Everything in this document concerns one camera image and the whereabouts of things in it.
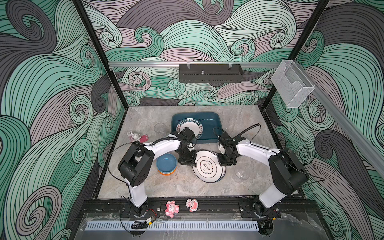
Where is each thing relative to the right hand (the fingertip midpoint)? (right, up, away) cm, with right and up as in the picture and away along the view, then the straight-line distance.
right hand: (220, 164), depth 88 cm
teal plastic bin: (-3, +26, +21) cm, 33 cm away
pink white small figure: (-17, -15, -15) cm, 28 cm away
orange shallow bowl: (-31, -3, -7) cm, 32 cm away
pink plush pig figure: (-28, -16, -17) cm, 36 cm away
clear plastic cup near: (+11, -3, -5) cm, 13 cm away
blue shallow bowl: (-32, +2, -5) cm, 32 cm away
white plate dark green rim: (-16, +24, +19) cm, 35 cm away
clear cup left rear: (-40, +21, +16) cm, 48 cm away
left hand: (-15, +1, -5) cm, 16 cm away
